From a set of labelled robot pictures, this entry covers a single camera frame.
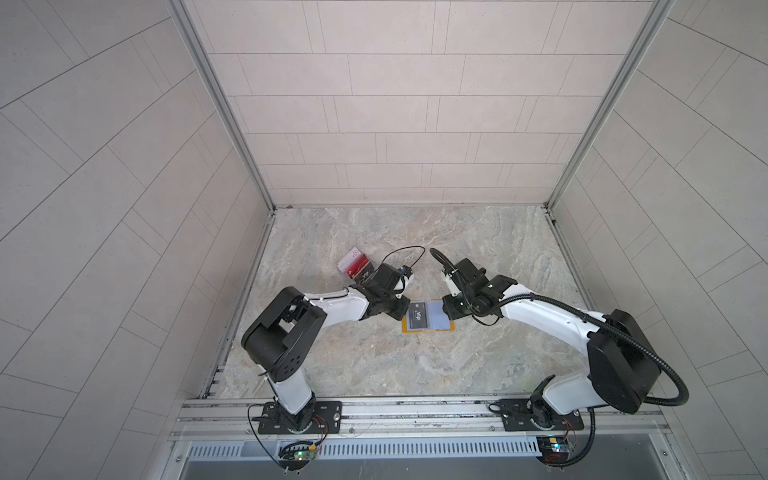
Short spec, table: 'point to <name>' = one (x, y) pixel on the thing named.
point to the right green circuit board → (553, 449)
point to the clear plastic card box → (364, 273)
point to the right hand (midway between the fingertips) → (443, 310)
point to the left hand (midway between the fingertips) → (413, 302)
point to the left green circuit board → (296, 455)
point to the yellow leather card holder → (427, 316)
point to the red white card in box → (353, 262)
